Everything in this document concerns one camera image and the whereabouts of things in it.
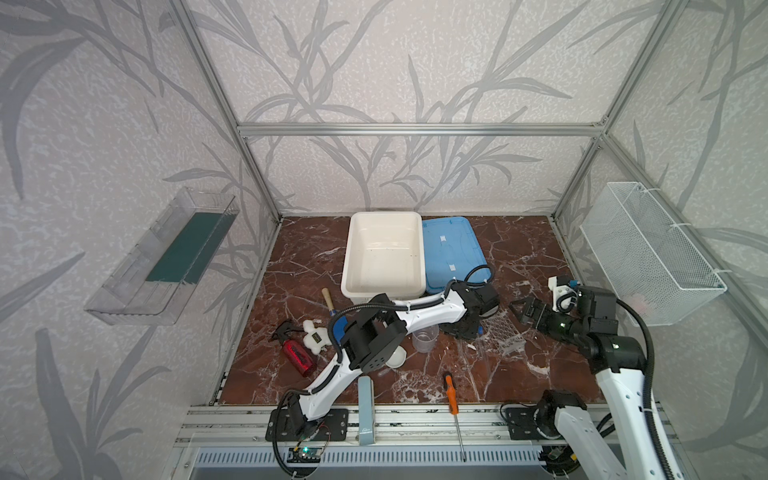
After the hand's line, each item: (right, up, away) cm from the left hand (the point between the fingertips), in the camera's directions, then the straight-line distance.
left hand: (467, 328), depth 89 cm
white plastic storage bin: (-27, +21, +23) cm, 41 cm away
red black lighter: (-50, -4, -6) cm, 50 cm away
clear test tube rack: (+10, -1, -1) cm, 10 cm away
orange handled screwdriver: (-6, -16, -14) cm, 22 cm away
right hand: (+11, +11, -13) cm, 20 cm away
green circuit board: (-43, -26, -17) cm, 53 cm away
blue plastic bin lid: (-2, +23, +21) cm, 31 cm away
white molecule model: (-45, -1, -4) cm, 45 cm away
